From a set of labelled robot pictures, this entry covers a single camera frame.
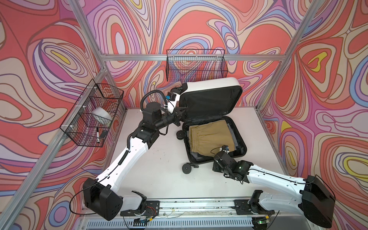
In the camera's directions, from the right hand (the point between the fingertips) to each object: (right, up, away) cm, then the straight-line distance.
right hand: (215, 166), depth 84 cm
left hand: (-17, +33, -17) cm, 41 cm away
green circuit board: (-42, -23, -14) cm, 50 cm away
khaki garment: (-4, +16, +5) cm, 17 cm away
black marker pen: (-64, +20, -11) cm, 68 cm away
